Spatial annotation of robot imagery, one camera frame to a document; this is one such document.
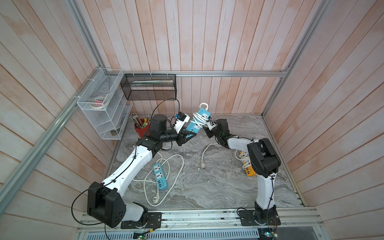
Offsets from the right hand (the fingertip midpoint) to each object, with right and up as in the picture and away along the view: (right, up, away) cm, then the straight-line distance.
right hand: (206, 124), depth 102 cm
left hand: (-10, -6, -29) cm, 31 cm away
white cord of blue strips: (-30, -41, -24) cm, 56 cm away
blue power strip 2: (-29, -31, -17) cm, 46 cm away
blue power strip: (-9, -3, -33) cm, 34 cm away
